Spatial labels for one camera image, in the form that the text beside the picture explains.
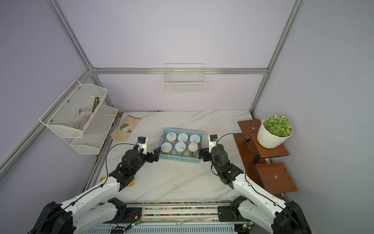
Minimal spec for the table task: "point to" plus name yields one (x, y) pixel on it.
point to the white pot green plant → (274, 131)
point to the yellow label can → (195, 138)
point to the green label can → (180, 147)
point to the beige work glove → (122, 132)
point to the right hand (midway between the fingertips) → (207, 146)
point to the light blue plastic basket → (174, 157)
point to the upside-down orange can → (193, 148)
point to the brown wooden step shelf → (273, 178)
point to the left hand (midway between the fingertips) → (152, 147)
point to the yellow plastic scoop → (129, 185)
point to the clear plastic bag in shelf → (82, 115)
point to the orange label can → (166, 147)
